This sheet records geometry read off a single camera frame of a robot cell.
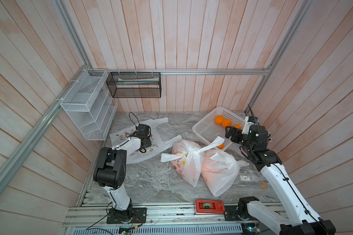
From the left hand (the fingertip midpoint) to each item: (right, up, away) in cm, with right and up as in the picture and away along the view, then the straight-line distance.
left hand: (145, 144), depth 98 cm
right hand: (+51, +12, -21) cm, 56 cm away
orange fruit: (+54, +18, +12) cm, 58 cm away
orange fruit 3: (+51, -1, -2) cm, 51 cm away
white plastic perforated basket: (+50, +12, +13) cm, 53 cm away
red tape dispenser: (+37, -28, -26) cm, 54 cm away
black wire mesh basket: (-9, +43, +6) cm, 44 cm away
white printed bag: (+27, -5, -19) cm, 33 cm away
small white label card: (+62, -18, -13) cm, 66 cm away
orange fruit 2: (+59, +15, +9) cm, 62 cm away
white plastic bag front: (+45, -13, -18) cm, 50 cm away
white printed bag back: (+8, +1, +3) cm, 9 cm away
